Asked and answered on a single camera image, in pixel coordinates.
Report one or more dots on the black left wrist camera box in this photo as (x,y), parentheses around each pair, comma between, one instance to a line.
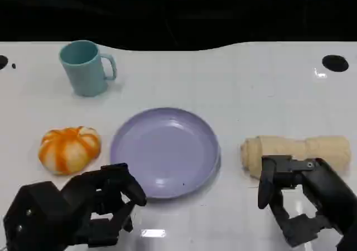
(36,217)

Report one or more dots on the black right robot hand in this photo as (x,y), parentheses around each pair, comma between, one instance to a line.
(326,187)

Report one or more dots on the lilac plate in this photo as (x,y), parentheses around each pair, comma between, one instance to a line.
(164,153)

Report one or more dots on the beige towel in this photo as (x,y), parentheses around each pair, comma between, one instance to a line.
(320,147)

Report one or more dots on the pale green mug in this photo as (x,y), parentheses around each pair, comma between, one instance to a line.
(83,75)

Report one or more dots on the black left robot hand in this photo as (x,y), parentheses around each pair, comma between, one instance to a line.
(106,195)

